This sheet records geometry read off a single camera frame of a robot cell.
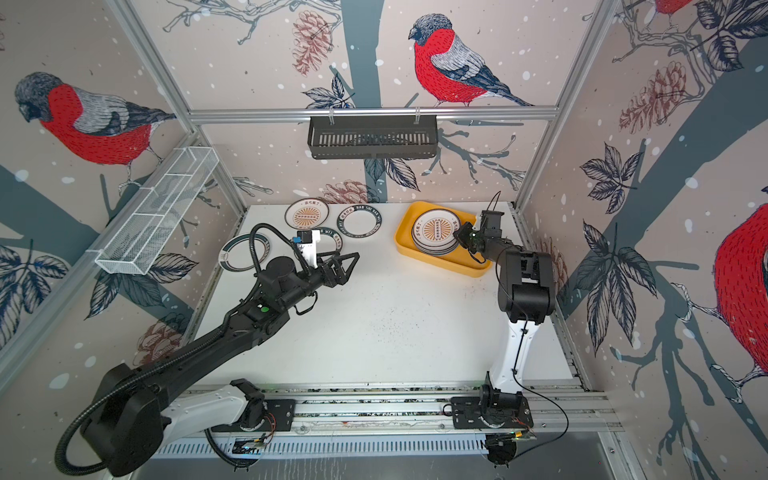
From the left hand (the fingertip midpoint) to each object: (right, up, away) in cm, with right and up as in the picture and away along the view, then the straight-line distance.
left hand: (348, 255), depth 73 cm
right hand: (+33, +5, +30) cm, 45 cm away
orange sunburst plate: (-24, +13, +45) cm, 53 cm away
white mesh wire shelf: (-52, +12, +5) cm, 54 cm away
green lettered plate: (-2, +10, +42) cm, 43 cm away
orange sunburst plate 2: (+26, +6, +34) cm, 44 cm away
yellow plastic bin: (+34, -2, +25) cm, 42 cm away
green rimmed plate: (-47, -2, +34) cm, 58 cm away
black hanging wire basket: (+4, +40, +34) cm, 53 cm away
